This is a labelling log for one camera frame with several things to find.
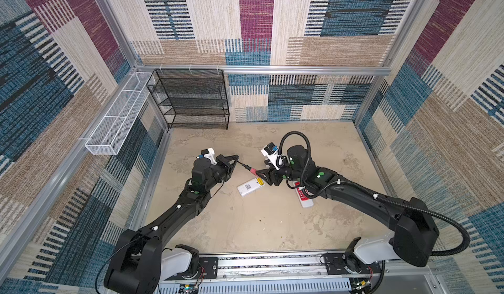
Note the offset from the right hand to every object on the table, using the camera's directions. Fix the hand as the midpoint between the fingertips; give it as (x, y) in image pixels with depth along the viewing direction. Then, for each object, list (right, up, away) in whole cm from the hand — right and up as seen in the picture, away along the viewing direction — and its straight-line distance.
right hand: (262, 169), depth 78 cm
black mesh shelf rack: (-38, +35, +33) cm, 61 cm away
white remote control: (-5, -10, +16) cm, 20 cm away
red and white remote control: (+20, -16, +12) cm, 28 cm away
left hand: (-9, +6, +1) cm, 11 cm away
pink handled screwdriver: (-3, 0, -1) cm, 4 cm away
